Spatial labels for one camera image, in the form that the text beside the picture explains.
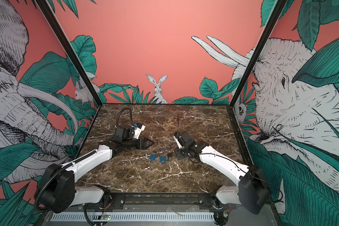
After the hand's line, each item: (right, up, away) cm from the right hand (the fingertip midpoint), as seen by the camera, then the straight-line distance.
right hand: (176, 149), depth 81 cm
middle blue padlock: (-9, -9, +10) cm, 16 cm away
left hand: (-14, +5, +1) cm, 15 cm away
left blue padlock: (-15, -7, +9) cm, 19 cm away
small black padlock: (-4, -7, +11) cm, 14 cm away
